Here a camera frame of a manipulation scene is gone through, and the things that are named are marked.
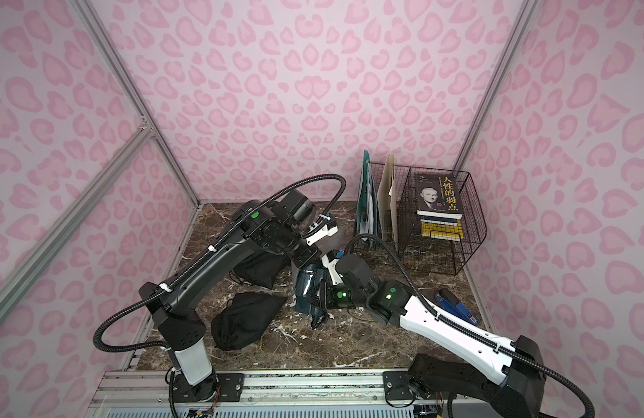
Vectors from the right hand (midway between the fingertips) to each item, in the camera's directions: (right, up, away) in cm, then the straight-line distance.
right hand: (312, 298), depth 70 cm
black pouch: (-21, -9, +10) cm, 25 cm away
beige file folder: (+24, +29, +17) cm, 41 cm away
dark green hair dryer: (0, +1, -2) cm, 2 cm away
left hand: (+2, +10, +1) cm, 11 cm away
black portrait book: (+43, +31, +23) cm, 58 cm away
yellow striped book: (+45, +19, +26) cm, 56 cm away
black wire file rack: (+47, +7, +31) cm, 57 cm away
